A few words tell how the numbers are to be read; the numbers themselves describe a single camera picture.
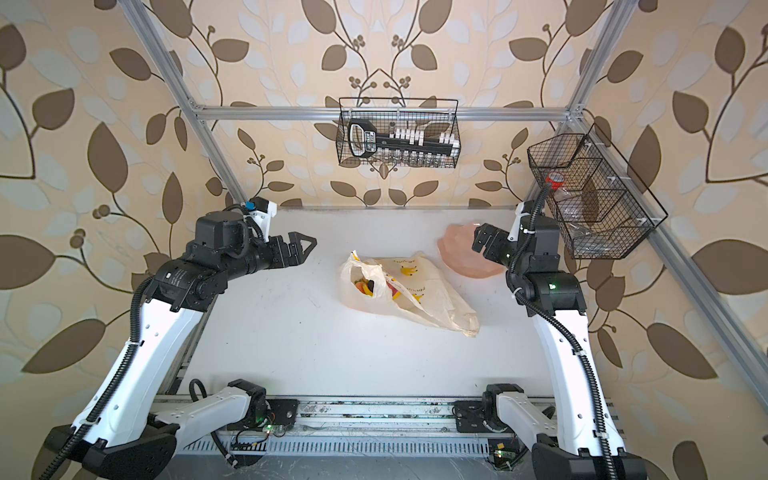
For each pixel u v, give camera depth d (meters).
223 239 0.48
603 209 0.73
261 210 0.57
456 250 1.05
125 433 0.38
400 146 0.85
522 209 0.60
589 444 0.36
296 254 0.58
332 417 0.75
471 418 0.74
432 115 0.91
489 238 0.62
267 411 0.73
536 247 0.48
